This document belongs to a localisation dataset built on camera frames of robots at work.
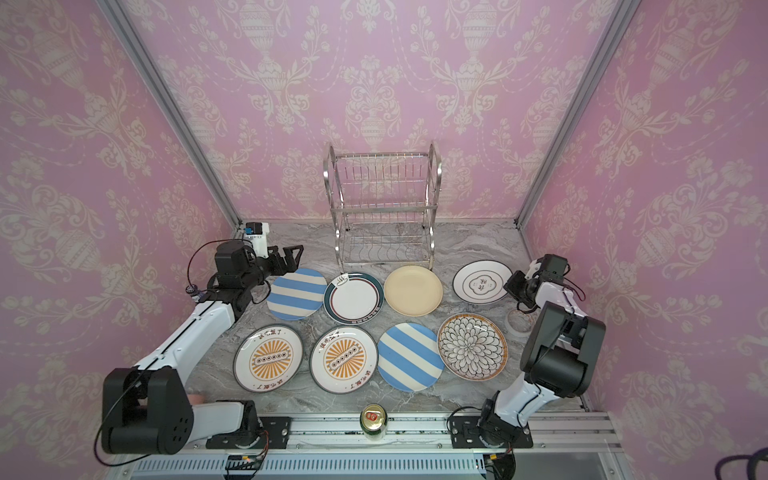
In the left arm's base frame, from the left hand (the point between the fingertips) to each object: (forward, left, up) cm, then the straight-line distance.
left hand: (291, 247), depth 83 cm
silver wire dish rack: (+29, -25, -9) cm, 39 cm away
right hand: (-1, -67, -14) cm, 68 cm away
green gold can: (-40, -25, -12) cm, 49 cm away
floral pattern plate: (-19, -53, -21) cm, 60 cm away
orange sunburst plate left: (-23, +7, -22) cm, 33 cm away
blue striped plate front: (-22, -35, -21) cm, 46 cm away
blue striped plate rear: (-3, +2, -21) cm, 21 cm away
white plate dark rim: (+4, -59, -20) cm, 62 cm away
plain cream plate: (+1, -36, -22) cm, 42 cm away
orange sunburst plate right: (-23, -15, -22) cm, 35 cm away
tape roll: (-10, -69, -22) cm, 73 cm away
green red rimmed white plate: (-3, -16, -22) cm, 27 cm away
